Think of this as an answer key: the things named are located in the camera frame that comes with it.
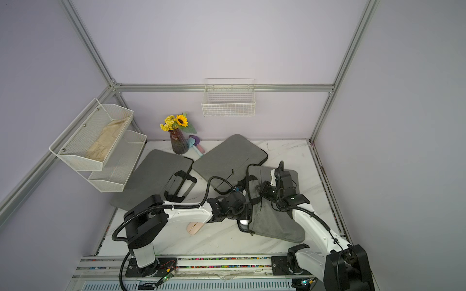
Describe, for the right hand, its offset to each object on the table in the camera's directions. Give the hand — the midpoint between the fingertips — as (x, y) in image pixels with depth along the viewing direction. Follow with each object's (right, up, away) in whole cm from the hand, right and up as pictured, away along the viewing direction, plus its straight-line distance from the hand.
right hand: (257, 190), depth 84 cm
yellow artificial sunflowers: (-44, +34, +10) cm, 56 cm away
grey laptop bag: (-56, +6, +19) cm, 60 cm away
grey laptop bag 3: (+3, -13, -4) cm, 14 cm away
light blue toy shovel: (-41, +26, +33) cm, 58 cm away
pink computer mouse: (-30, -17, -2) cm, 34 cm away
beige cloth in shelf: (-68, +20, -8) cm, 71 cm away
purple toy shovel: (-36, +25, +32) cm, 55 cm away
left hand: (-3, -12, 0) cm, 12 cm away
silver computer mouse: (-6, -16, 0) cm, 17 cm away
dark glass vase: (-47, +23, +29) cm, 60 cm away
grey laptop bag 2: (-16, +11, +20) cm, 28 cm away
